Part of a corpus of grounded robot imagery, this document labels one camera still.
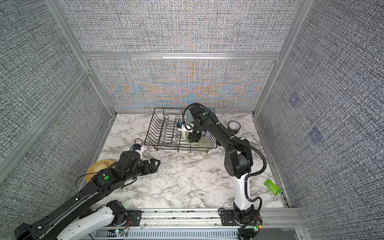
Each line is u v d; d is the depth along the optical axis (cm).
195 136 80
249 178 54
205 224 73
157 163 72
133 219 73
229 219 73
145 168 66
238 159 52
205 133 80
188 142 88
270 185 83
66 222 44
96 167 85
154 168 66
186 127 80
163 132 101
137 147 67
